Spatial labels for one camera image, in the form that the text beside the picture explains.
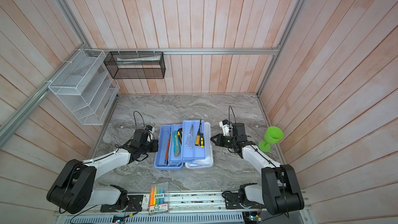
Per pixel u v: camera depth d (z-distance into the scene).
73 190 0.42
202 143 0.78
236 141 0.69
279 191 0.42
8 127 0.51
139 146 0.70
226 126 0.81
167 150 0.91
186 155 0.76
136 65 1.04
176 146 0.83
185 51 0.95
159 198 0.74
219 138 0.76
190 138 0.81
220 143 0.76
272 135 0.82
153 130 0.84
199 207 0.73
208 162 0.79
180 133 0.88
